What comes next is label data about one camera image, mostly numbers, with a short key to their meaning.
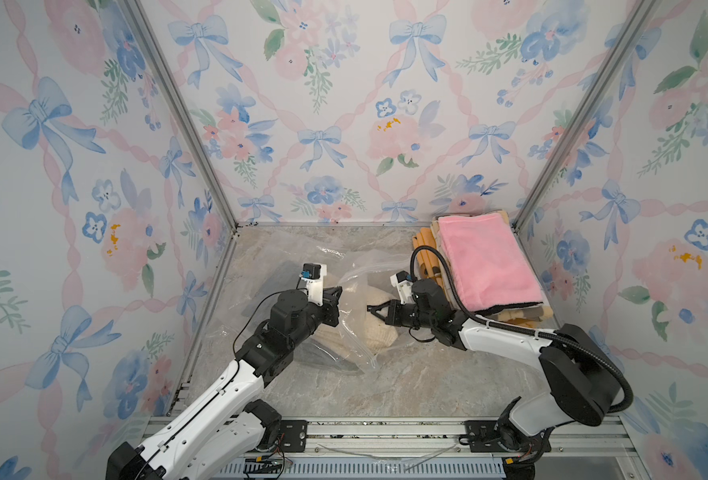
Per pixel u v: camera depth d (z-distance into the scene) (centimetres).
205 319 100
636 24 70
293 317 54
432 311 67
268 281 97
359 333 78
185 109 87
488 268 90
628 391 42
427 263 107
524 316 86
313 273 62
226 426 60
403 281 78
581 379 44
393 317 73
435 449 73
